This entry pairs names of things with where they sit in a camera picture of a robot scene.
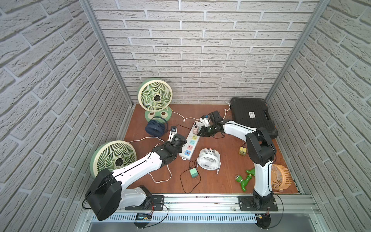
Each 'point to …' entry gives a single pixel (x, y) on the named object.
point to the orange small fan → (281, 178)
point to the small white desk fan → (209, 159)
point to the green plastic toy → (243, 181)
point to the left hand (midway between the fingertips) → (172, 137)
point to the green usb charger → (193, 173)
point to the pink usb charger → (195, 130)
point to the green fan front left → (112, 155)
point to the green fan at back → (156, 94)
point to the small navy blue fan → (155, 128)
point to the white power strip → (190, 145)
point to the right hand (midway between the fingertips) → (200, 134)
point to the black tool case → (253, 112)
